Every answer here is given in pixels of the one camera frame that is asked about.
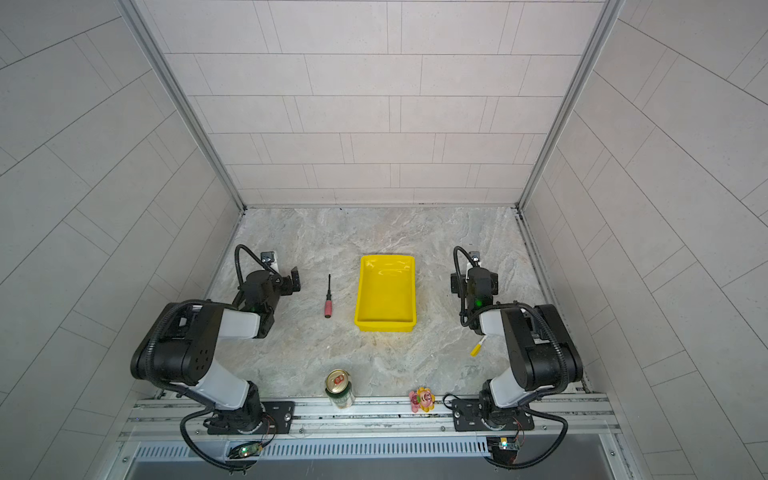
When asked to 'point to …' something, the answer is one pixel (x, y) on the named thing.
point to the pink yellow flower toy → (422, 398)
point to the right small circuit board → (502, 443)
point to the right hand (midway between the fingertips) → (471, 269)
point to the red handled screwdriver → (328, 302)
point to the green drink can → (338, 387)
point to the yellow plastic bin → (386, 295)
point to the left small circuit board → (245, 450)
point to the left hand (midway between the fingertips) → (288, 262)
